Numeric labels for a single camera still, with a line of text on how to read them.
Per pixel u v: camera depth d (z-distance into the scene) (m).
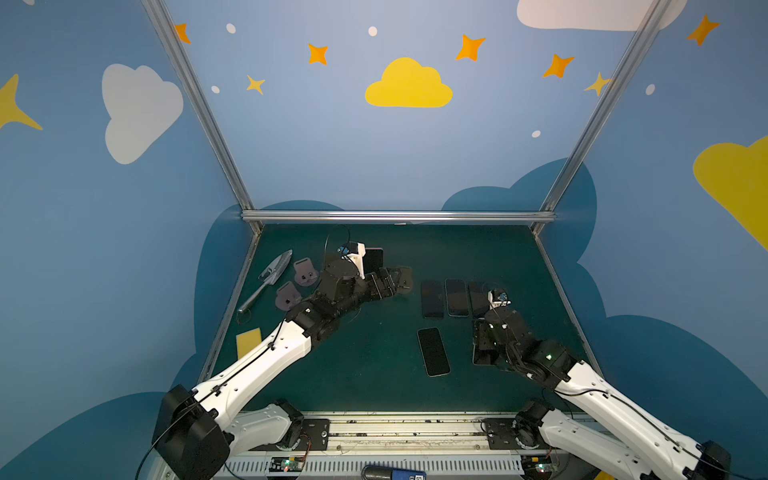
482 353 0.69
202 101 0.84
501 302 0.66
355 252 0.68
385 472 0.65
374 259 0.93
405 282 1.01
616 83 0.81
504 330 0.56
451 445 0.74
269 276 1.04
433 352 0.87
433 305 1.02
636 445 0.44
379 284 0.66
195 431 0.38
